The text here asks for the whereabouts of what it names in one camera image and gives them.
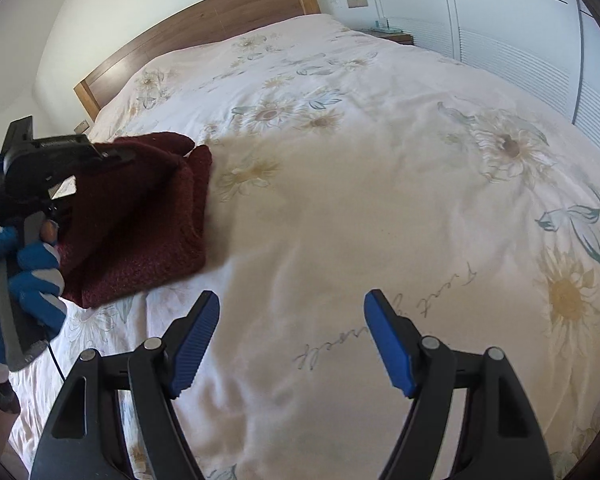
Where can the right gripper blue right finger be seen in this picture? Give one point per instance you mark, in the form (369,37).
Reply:
(500,437)

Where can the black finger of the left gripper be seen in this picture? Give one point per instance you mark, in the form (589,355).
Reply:
(114,154)

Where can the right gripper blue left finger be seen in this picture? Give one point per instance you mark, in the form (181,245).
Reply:
(83,436)

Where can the dark red knitted sweater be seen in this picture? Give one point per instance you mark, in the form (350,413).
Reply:
(136,225)

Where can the blue white gloved left hand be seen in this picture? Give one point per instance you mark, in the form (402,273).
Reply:
(38,285)

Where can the floral white bed duvet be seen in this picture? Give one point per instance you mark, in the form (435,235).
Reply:
(343,163)

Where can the wooden headboard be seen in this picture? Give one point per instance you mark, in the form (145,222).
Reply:
(202,23)

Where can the right wooden nightstand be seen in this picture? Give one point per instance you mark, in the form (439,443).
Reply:
(397,37)

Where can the white louvered wardrobe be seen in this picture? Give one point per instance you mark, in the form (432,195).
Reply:
(550,48)

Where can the left wall switch plate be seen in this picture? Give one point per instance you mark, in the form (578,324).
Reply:
(82,127)

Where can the wall switch plate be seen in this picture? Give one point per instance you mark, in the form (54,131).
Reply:
(356,4)
(82,127)

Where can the right wall switch plate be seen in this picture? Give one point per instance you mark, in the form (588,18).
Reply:
(356,4)

